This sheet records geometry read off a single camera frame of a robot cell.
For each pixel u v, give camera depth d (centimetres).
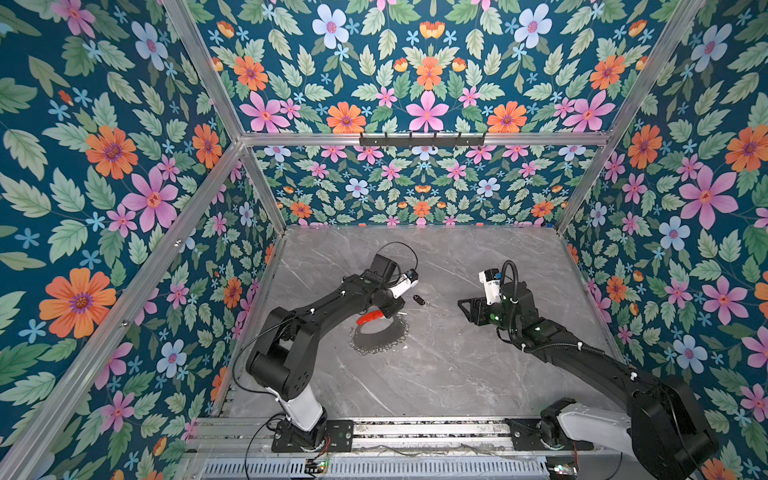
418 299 99
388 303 80
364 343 89
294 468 70
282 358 46
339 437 73
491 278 75
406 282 82
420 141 92
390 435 75
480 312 73
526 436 73
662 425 40
